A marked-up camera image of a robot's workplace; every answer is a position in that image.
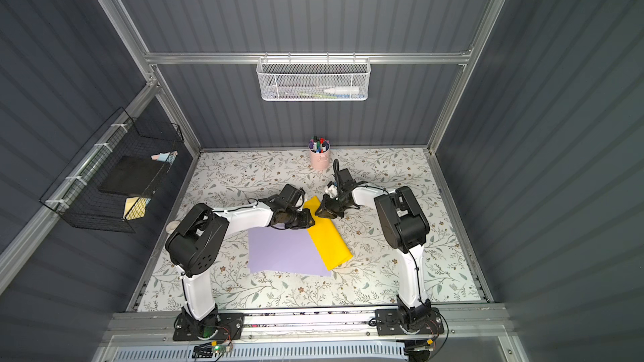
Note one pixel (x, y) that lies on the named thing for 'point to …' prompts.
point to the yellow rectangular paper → (328, 238)
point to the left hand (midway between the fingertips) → (316, 225)
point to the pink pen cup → (319, 148)
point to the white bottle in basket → (343, 90)
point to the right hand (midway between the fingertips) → (316, 216)
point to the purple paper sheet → (290, 250)
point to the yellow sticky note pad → (135, 207)
